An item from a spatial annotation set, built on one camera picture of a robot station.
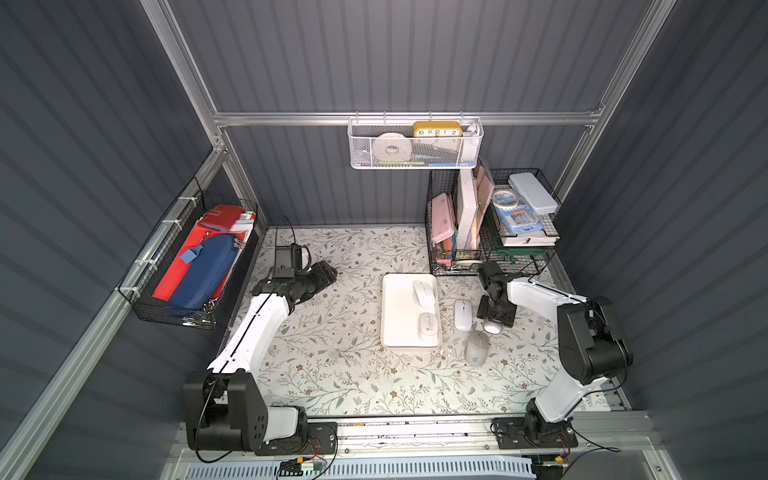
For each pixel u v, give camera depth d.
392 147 0.85
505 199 0.97
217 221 0.79
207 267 0.68
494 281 0.72
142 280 0.62
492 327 0.91
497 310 0.80
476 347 0.87
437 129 0.87
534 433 0.67
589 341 0.48
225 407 0.40
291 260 0.65
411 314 0.98
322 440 0.73
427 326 0.90
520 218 0.93
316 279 0.75
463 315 0.94
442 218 1.05
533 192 1.00
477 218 0.97
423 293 0.98
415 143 0.90
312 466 0.69
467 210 0.91
